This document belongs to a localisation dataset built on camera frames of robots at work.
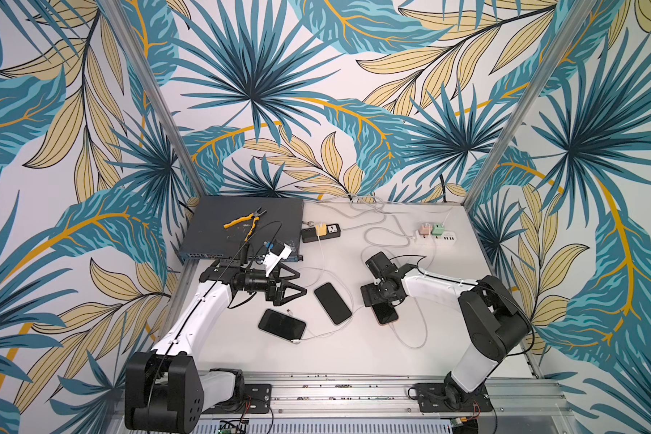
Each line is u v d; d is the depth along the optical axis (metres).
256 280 0.67
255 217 1.07
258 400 0.73
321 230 1.03
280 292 0.65
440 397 0.71
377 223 1.13
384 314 0.92
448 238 1.06
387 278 0.71
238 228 1.05
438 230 1.04
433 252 1.04
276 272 0.70
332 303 0.91
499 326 0.47
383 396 0.75
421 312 0.90
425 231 1.03
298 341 0.83
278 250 0.67
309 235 1.06
